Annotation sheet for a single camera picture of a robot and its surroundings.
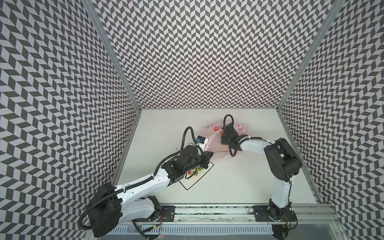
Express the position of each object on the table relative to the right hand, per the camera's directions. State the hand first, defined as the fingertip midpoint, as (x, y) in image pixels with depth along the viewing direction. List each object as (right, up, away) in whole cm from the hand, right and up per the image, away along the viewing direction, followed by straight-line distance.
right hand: (226, 140), depth 99 cm
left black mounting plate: (-34, -33, -27) cm, 54 cm away
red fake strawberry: (-20, -16, -17) cm, 31 cm away
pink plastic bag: (-6, -6, -3) cm, 9 cm away
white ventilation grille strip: (-21, -38, -30) cm, 53 cm away
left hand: (-11, -4, -24) cm, 26 cm away
